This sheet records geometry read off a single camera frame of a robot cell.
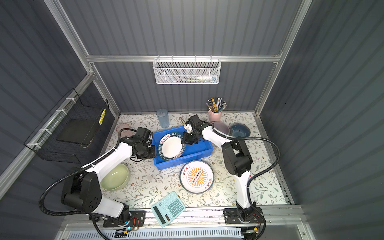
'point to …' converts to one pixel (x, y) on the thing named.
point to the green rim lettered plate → (170, 147)
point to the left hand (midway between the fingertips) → (154, 154)
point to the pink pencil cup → (214, 116)
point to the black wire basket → (43, 141)
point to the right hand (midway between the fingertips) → (183, 142)
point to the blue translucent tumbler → (163, 117)
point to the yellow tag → (102, 117)
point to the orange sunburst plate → (196, 176)
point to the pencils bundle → (217, 107)
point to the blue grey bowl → (239, 130)
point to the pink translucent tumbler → (122, 126)
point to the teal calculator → (168, 208)
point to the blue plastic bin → (192, 151)
